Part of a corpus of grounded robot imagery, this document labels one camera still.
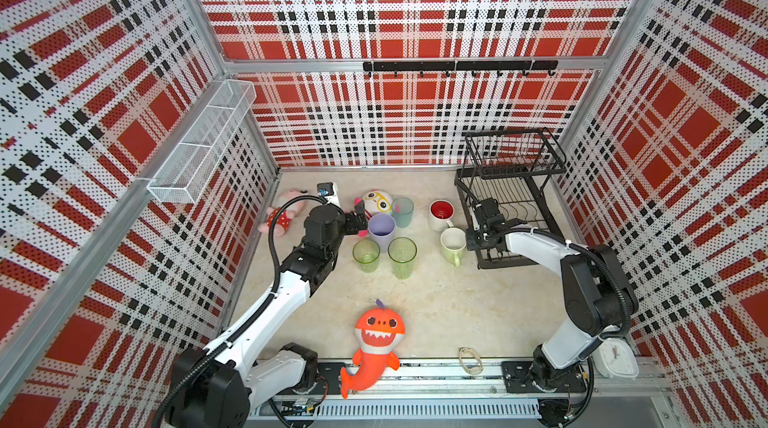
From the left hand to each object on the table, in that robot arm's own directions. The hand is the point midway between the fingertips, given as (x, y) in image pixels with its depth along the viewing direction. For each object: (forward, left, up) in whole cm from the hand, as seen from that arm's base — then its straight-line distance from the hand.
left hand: (352, 203), depth 81 cm
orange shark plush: (-29, -8, -16) cm, 34 cm away
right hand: (0, -38, -19) cm, 42 cm away
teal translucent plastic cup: (+11, -14, -19) cm, 26 cm away
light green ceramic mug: (-5, -29, -14) cm, 32 cm away
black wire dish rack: (+35, -59, -21) cm, 72 cm away
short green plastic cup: (-4, -2, -22) cm, 22 cm away
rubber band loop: (-37, -31, -21) cm, 53 cm away
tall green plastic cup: (-8, -14, -12) cm, 20 cm away
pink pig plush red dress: (-11, +12, +11) cm, 20 cm away
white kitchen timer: (-34, -67, -20) cm, 78 cm away
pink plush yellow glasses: (+13, -5, -16) cm, 21 cm away
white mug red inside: (+11, -27, -21) cm, 36 cm away
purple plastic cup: (+4, -7, -18) cm, 20 cm away
